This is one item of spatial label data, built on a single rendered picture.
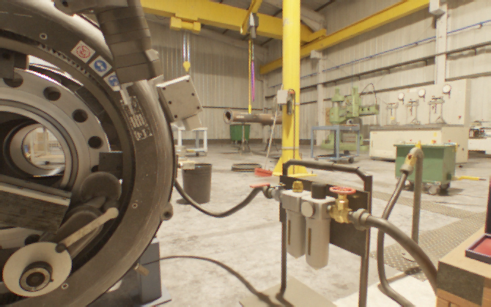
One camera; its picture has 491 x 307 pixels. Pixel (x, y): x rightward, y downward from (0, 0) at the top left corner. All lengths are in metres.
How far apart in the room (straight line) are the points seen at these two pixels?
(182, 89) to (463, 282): 0.69
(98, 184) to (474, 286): 0.73
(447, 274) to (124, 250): 0.64
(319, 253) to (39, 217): 0.73
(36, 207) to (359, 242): 0.81
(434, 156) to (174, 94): 2.95
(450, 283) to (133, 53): 0.62
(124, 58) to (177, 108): 0.26
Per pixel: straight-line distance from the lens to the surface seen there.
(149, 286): 1.15
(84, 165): 0.76
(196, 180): 2.38
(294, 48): 4.21
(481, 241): 0.62
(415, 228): 1.62
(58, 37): 0.66
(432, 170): 3.31
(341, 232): 0.88
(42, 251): 0.67
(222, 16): 13.20
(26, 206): 0.64
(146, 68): 0.48
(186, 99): 0.71
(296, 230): 0.91
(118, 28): 0.47
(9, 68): 0.78
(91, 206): 0.66
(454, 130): 6.23
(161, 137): 0.65
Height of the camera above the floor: 0.67
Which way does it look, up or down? 4 degrees down
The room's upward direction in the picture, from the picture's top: straight up
